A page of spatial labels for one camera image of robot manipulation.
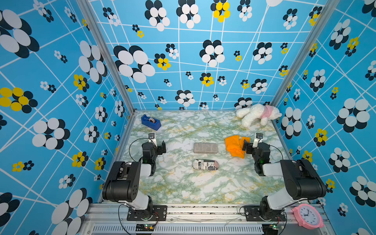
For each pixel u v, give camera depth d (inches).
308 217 27.8
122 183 18.0
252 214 28.6
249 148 33.3
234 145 37.9
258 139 31.5
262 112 42.1
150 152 27.9
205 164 34.2
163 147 34.1
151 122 41.5
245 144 34.3
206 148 37.5
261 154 28.4
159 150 33.3
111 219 29.5
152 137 31.6
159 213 29.1
